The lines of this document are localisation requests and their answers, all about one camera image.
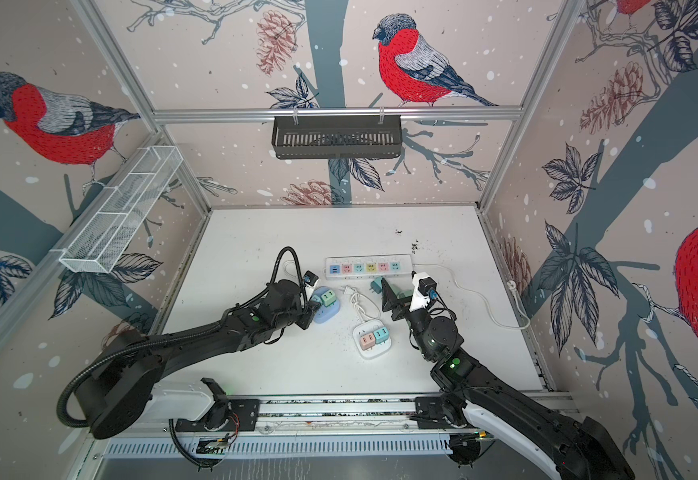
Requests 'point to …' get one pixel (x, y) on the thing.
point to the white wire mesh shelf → (103, 237)
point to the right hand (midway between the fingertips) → (395, 280)
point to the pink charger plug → (367, 341)
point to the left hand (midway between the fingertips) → (316, 303)
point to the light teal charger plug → (316, 298)
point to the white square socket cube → (366, 327)
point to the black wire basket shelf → (336, 139)
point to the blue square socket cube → (326, 313)
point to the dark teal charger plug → (376, 285)
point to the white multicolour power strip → (368, 266)
